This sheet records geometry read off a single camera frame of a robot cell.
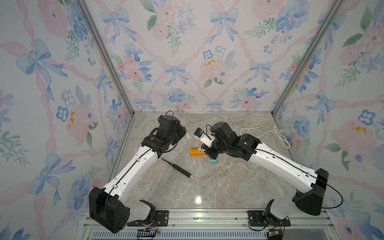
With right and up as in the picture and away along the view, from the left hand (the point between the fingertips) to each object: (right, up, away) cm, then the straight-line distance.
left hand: (187, 127), depth 77 cm
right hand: (+8, -8, -4) cm, 13 cm away
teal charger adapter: (+15, -19, +8) cm, 26 cm away
